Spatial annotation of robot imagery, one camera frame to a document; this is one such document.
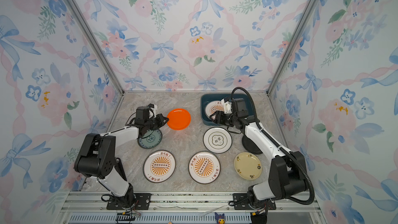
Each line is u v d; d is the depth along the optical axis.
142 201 0.74
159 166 0.85
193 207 0.73
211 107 1.09
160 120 0.84
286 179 0.42
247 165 0.86
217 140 0.95
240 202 0.72
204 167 0.84
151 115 0.82
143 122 0.76
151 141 0.94
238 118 0.65
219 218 0.68
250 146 0.92
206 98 1.10
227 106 0.78
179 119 0.96
